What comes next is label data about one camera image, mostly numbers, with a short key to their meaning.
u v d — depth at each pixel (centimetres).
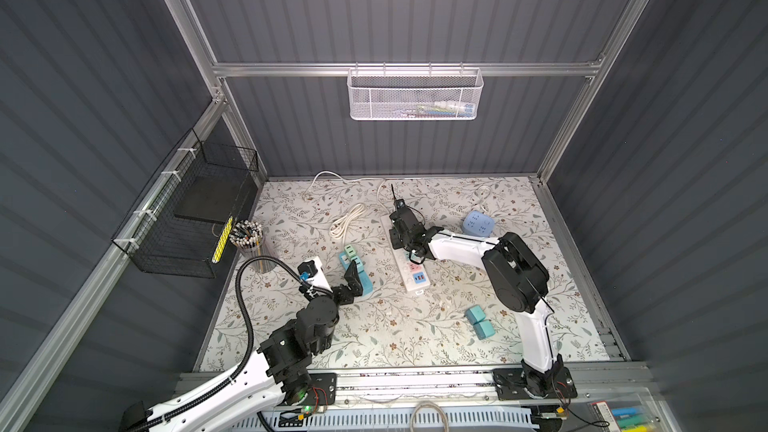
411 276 91
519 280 54
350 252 91
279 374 53
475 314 84
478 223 103
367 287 89
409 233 77
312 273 61
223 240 69
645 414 69
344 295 66
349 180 121
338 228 102
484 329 81
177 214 72
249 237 82
